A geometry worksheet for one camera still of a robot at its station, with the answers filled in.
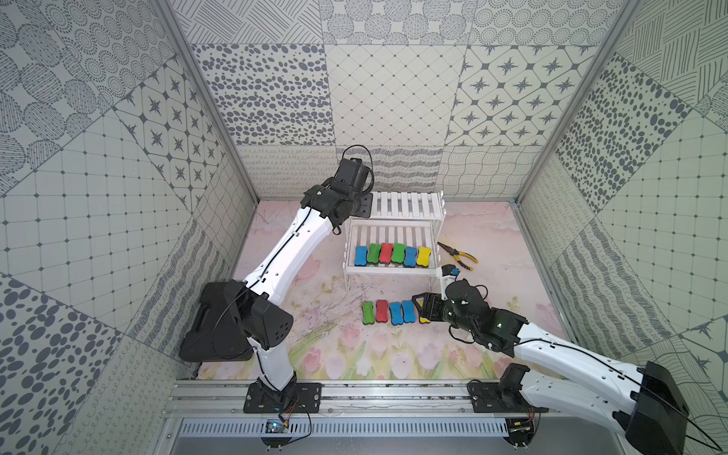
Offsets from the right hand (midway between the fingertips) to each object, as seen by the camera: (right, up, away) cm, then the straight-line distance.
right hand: (421, 301), depth 79 cm
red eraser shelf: (-10, +13, +8) cm, 18 cm away
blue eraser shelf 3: (-6, -7, +10) cm, 14 cm away
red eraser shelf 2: (-11, -5, +11) cm, 16 cm away
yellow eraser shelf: (+2, +12, +7) cm, 14 cm away
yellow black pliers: (+17, +10, +24) cm, 32 cm away
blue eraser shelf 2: (-2, +12, +7) cm, 14 cm away
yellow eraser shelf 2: (-2, -2, -11) cm, 11 cm away
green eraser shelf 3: (-15, -5, +11) cm, 20 cm away
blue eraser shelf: (-17, +12, +7) cm, 22 cm away
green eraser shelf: (-14, +13, +8) cm, 21 cm away
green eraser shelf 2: (-6, +13, +7) cm, 16 cm away
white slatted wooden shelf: (-2, +24, +1) cm, 24 cm away
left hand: (-18, +30, 0) cm, 35 cm away
